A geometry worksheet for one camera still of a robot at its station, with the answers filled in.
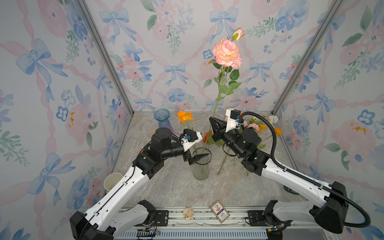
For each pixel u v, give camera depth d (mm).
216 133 616
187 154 560
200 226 726
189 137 511
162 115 925
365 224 391
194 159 605
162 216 747
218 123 604
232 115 549
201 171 822
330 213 378
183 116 644
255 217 742
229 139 576
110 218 409
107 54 864
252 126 1032
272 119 1099
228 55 433
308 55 858
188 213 759
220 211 748
